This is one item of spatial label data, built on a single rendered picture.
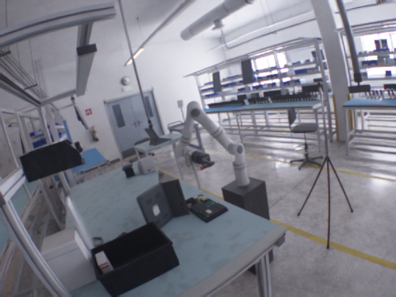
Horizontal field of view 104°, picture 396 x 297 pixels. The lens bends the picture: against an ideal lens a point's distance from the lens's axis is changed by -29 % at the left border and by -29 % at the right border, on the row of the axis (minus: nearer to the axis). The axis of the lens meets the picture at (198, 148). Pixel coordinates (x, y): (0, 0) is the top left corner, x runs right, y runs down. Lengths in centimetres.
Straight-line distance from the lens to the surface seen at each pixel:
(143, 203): 101
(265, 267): 101
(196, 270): 82
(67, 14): 74
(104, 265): 86
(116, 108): 776
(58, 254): 90
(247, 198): 154
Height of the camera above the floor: 158
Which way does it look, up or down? 15 degrees down
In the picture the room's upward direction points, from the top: 15 degrees counter-clockwise
